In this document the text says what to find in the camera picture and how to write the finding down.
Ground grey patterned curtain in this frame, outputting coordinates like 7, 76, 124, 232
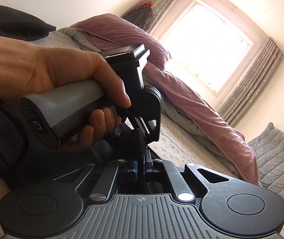
145, 0, 196, 34
217, 37, 284, 127

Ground grey hanging jacket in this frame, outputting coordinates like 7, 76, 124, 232
123, 6, 154, 31

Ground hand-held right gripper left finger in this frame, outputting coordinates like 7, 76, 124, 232
53, 158, 140, 202

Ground black cable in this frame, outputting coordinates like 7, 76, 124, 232
0, 101, 30, 182

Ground purple pillow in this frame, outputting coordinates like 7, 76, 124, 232
71, 14, 171, 68

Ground purple duvet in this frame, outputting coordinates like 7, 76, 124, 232
57, 27, 260, 186

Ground window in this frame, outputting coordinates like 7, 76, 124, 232
148, 0, 268, 99

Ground bed with floral sheet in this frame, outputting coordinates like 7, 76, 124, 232
0, 27, 260, 239

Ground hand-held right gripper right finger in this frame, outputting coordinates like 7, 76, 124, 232
142, 152, 236, 203

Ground grey quilted headboard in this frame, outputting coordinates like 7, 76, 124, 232
247, 122, 284, 231

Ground black pants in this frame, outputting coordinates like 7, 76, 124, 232
0, 100, 148, 192

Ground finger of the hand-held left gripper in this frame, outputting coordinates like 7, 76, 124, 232
126, 108, 155, 141

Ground dark cloth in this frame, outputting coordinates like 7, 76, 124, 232
0, 4, 57, 42

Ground person's left hand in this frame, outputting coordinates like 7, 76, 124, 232
7, 38, 132, 154

